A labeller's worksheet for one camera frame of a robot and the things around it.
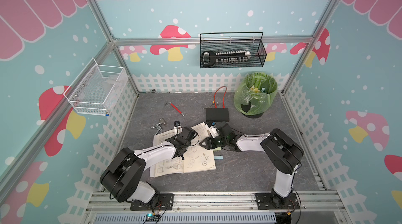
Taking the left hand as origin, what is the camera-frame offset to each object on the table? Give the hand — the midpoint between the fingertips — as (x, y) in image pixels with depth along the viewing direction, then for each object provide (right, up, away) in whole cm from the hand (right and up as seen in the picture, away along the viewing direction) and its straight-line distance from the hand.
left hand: (182, 139), depth 92 cm
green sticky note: (+21, -3, -7) cm, 22 cm away
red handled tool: (-13, +22, +21) cm, 33 cm away
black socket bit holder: (+16, +48, -2) cm, 51 cm away
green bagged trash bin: (+41, +27, -5) cm, 49 cm away
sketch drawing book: (+9, -9, -6) cm, 14 cm away
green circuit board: (-11, -32, -19) cm, 39 cm away
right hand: (+12, -2, -1) cm, 12 cm away
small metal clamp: (-16, +10, +11) cm, 21 cm away
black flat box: (+22, +14, +15) cm, 30 cm away
